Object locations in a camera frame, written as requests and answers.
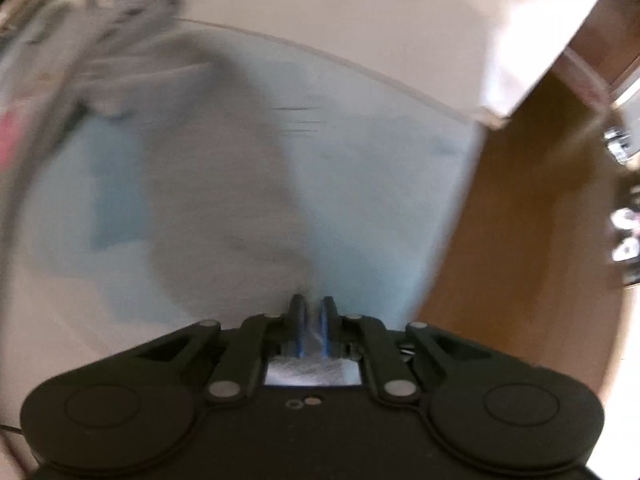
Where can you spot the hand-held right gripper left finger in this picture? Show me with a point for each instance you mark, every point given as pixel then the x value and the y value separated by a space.
pixel 298 327

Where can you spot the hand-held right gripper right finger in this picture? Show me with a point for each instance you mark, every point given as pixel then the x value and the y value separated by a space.
pixel 327 327

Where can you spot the grey sweatshirt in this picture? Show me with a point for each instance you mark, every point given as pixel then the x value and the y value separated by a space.
pixel 215 185

